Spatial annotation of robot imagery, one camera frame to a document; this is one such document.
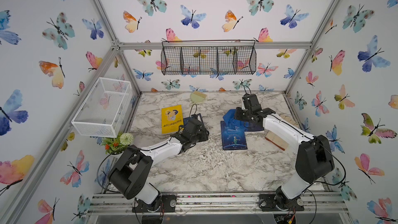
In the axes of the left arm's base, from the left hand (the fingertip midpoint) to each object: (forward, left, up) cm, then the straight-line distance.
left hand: (209, 132), depth 88 cm
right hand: (+9, -15, +6) cm, 19 cm away
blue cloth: (+5, -12, +5) cm, 14 cm away
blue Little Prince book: (+1, -15, -9) cm, 17 cm away
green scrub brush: (+36, +7, -9) cm, 38 cm away
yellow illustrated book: (+15, +24, -8) cm, 29 cm away
